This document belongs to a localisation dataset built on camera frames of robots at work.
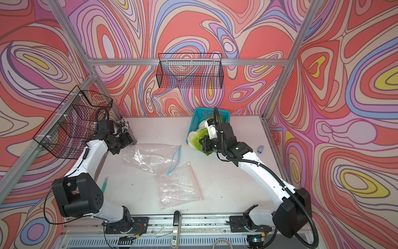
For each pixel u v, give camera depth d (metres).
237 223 0.73
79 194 0.43
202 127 1.05
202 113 1.16
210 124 0.67
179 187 0.84
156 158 0.94
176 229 0.69
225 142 0.57
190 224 0.75
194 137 0.80
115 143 0.71
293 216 0.46
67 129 0.68
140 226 0.72
